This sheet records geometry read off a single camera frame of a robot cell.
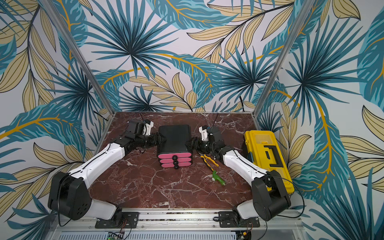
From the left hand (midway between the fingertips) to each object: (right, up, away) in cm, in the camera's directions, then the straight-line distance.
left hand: (162, 141), depth 83 cm
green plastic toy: (+31, -21, +3) cm, 38 cm away
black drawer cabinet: (+7, -5, -5) cm, 10 cm away
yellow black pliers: (+24, -11, +12) cm, 29 cm away
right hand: (+14, -1, 0) cm, 14 cm away
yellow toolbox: (+55, -4, -2) cm, 55 cm away
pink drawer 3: (+7, -15, +5) cm, 17 cm away
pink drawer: (+7, -8, -3) cm, 11 cm away
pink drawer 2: (+7, -11, 0) cm, 13 cm away
